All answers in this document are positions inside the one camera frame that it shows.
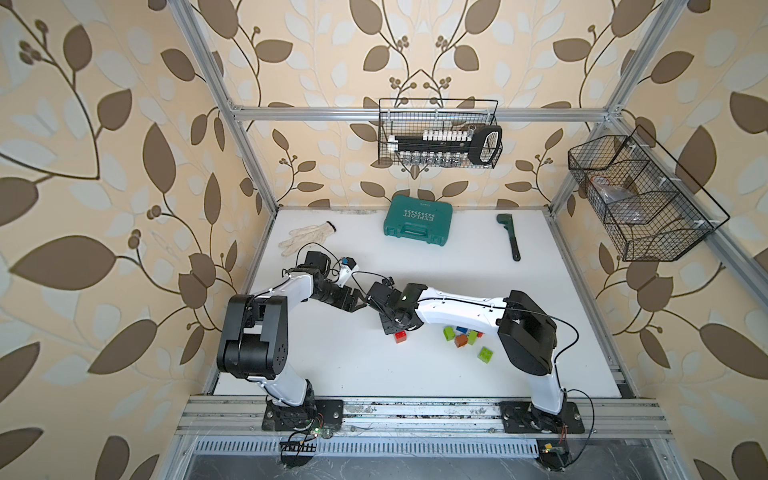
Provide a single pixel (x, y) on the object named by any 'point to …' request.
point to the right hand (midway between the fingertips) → (393, 322)
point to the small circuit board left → (298, 450)
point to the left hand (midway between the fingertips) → (350, 296)
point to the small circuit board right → (553, 453)
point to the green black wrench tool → (507, 220)
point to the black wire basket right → (652, 209)
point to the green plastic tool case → (424, 219)
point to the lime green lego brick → (449, 333)
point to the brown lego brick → (461, 341)
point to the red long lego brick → (400, 336)
